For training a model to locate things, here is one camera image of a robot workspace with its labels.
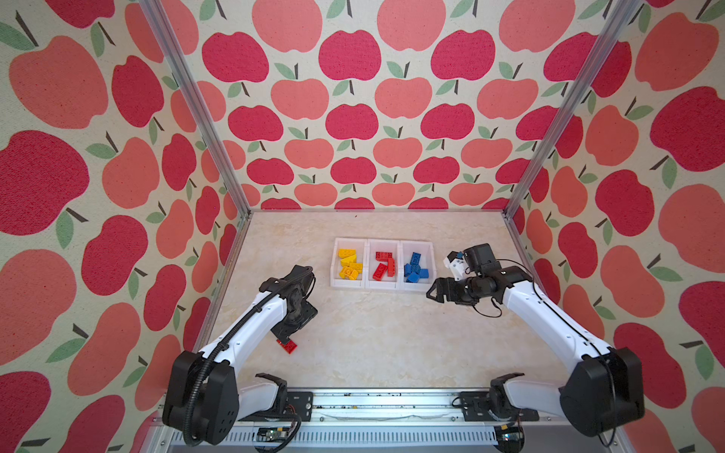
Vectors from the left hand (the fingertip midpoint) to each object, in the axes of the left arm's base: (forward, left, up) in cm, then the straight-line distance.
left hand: (309, 325), depth 83 cm
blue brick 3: (+21, -39, -4) cm, 44 cm away
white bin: (+31, -11, 0) cm, 33 cm away
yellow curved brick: (+29, -9, -3) cm, 31 cm away
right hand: (+6, -41, +6) cm, 42 cm away
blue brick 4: (+19, -35, -4) cm, 39 cm away
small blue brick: (+22, -34, -4) cm, 41 cm away
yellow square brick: (+23, -14, -3) cm, 28 cm away
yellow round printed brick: (+21, -11, -2) cm, 24 cm away
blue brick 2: (+22, -32, -4) cm, 39 cm away
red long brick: (+23, -27, -4) cm, 35 cm away
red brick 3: (-5, +6, -5) cm, 9 cm away
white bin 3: (+32, -34, -4) cm, 46 cm away
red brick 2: (+21, -23, -4) cm, 31 cm away
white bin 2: (+30, -20, 0) cm, 36 cm away
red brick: (+28, -24, -4) cm, 37 cm away
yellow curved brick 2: (+26, -11, -3) cm, 28 cm away
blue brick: (+27, -36, -4) cm, 46 cm away
